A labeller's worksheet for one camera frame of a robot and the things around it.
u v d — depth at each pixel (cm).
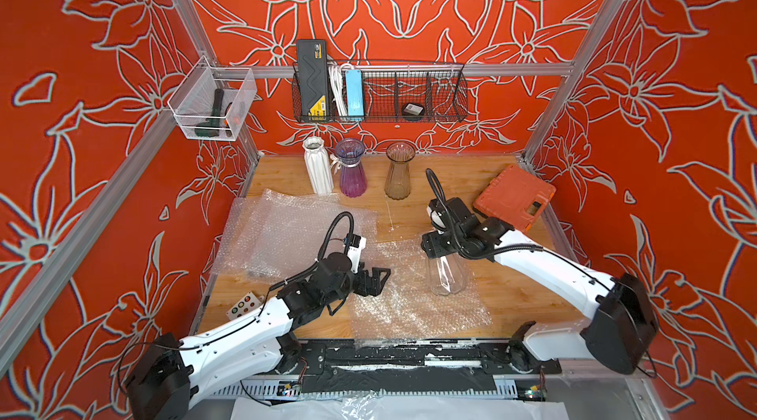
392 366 73
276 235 95
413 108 96
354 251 70
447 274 74
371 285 68
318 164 95
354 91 90
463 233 61
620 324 39
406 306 81
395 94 90
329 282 58
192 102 80
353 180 100
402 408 67
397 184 110
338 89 89
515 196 101
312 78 88
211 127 79
